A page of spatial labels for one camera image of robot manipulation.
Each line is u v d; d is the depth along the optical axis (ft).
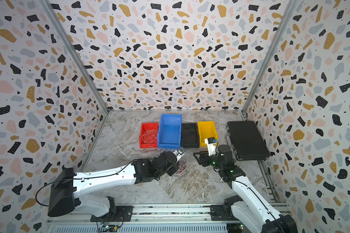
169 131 3.58
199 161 2.40
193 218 2.40
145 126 3.36
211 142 2.35
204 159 2.31
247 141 3.20
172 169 1.91
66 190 1.30
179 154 2.10
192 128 3.58
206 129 3.55
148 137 3.42
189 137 3.42
